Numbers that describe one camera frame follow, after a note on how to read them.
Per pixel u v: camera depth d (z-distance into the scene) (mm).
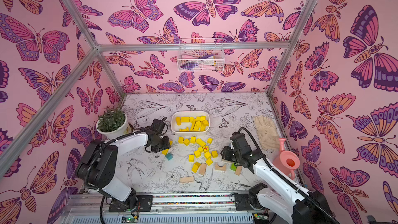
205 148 897
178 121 1003
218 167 848
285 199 451
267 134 973
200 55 970
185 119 1034
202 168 854
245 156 625
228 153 740
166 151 895
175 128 997
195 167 841
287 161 757
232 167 840
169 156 891
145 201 742
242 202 732
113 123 831
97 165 455
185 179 811
